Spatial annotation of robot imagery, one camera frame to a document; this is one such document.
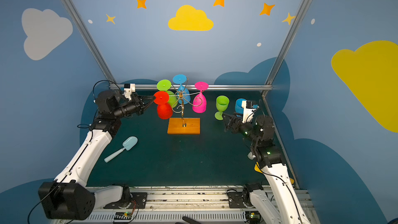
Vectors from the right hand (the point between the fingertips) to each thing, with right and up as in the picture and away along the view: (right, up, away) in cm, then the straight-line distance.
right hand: (230, 112), depth 69 cm
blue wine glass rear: (-24, +18, +13) cm, 33 cm away
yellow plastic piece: (+18, -32, +16) cm, 40 cm away
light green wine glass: (+1, +6, +30) cm, 30 cm away
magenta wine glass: (-14, +4, +15) cm, 21 cm away
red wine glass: (-32, +2, +8) cm, 33 cm away
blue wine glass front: (+10, +2, +25) cm, 27 cm away
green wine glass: (-32, +14, +9) cm, 36 cm away
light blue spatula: (-58, -20, +24) cm, 66 cm away
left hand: (-35, +8, +1) cm, 36 cm away
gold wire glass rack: (-23, +8, +9) cm, 26 cm away
